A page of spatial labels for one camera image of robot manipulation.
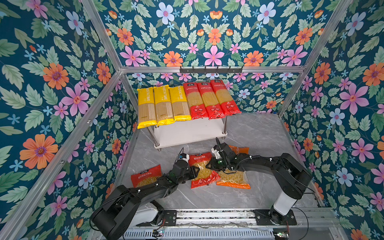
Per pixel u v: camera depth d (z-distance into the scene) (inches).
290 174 18.9
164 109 28.4
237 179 33.1
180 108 28.7
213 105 28.9
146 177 32.4
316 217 29.5
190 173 30.2
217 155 29.0
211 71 36.7
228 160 27.7
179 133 41.1
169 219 28.9
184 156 31.8
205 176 33.0
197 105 28.7
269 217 27.9
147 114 27.6
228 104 28.9
